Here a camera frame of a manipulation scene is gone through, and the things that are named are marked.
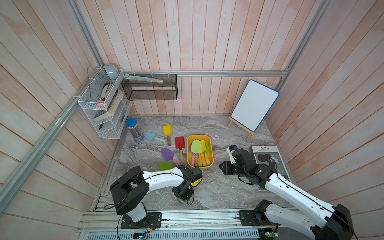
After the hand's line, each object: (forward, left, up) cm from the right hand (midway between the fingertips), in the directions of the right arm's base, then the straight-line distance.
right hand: (221, 165), depth 80 cm
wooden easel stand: (+30, -21, -5) cm, 36 cm away
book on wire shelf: (+19, +65, +20) cm, 70 cm away
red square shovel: (+21, +25, -11) cm, 35 cm away
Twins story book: (+4, -38, -9) cm, 39 cm away
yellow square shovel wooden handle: (+33, +35, -11) cm, 49 cm away
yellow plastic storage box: (+21, +6, -6) cm, 23 cm away
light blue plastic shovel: (+26, +46, -10) cm, 54 cm away
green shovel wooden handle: (+3, +34, -9) cm, 35 cm away
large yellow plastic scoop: (-12, +15, +5) cm, 20 cm away
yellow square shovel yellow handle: (+6, +11, -8) cm, 15 cm away
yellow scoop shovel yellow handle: (+7, +9, -8) cm, 14 cm away
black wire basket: (+51, +57, +13) cm, 77 cm away
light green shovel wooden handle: (+16, +13, -9) cm, 23 cm away
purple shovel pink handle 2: (+10, +16, -10) cm, 21 cm away
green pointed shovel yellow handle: (+15, +7, -10) cm, 19 cm away
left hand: (-16, +22, -11) cm, 29 cm away
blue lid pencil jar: (+23, +54, +8) cm, 59 cm away
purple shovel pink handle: (+12, +31, -12) cm, 36 cm away
